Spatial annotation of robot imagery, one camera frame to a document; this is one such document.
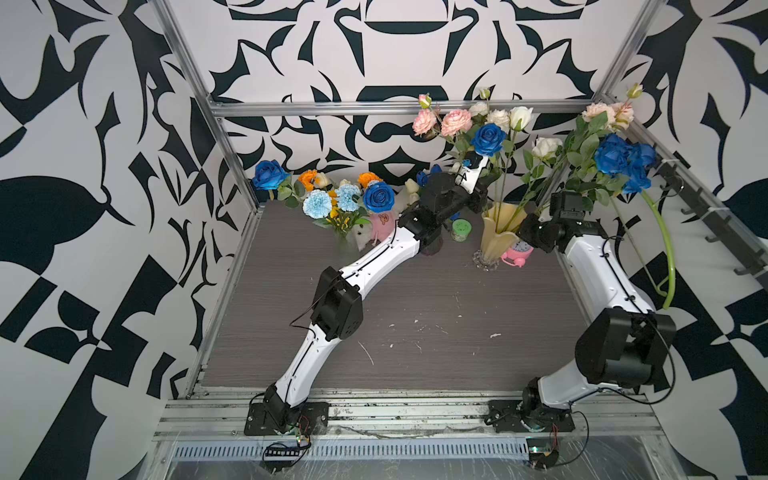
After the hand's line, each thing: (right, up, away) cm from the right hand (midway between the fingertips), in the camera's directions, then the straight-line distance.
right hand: (520, 224), depth 87 cm
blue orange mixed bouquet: (-50, +4, -14) cm, 52 cm away
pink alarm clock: (+7, -10, +17) cm, 21 cm away
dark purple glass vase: (-29, -5, -20) cm, 36 cm away
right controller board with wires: (-2, -53, -16) cm, 56 cm away
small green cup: (-12, -1, +21) cm, 24 cm away
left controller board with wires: (-65, -56, -14) cm, 87 cm away
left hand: (-13, +14, -12) cm, 23 cm away
